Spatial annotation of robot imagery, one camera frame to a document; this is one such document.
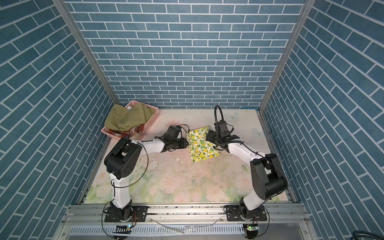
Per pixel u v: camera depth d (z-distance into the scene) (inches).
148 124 41.4
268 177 17.7
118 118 42.3
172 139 31.1
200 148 37.9
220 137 27.8
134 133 36.1
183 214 29.7
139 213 28.9
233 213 29.0
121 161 20.4
